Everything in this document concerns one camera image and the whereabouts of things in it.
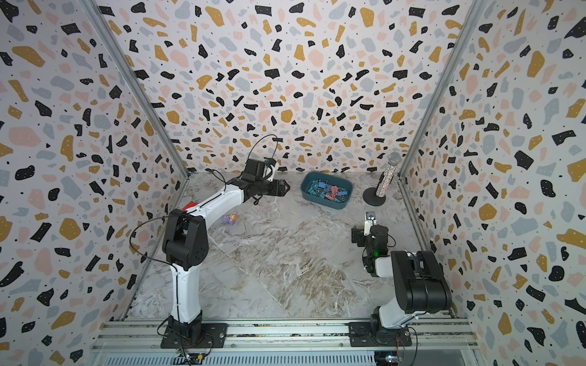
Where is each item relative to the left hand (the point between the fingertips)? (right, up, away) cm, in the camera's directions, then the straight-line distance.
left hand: (285, 185), depth 96 cm
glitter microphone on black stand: (+41, -5, +8) cm, 42 cm away
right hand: (+35, -17, -1) cm, 39 cm away
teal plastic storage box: (+21, -2, +15) cm, 26 cm away
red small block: (-46, -9, +11) cm, 48 cm away
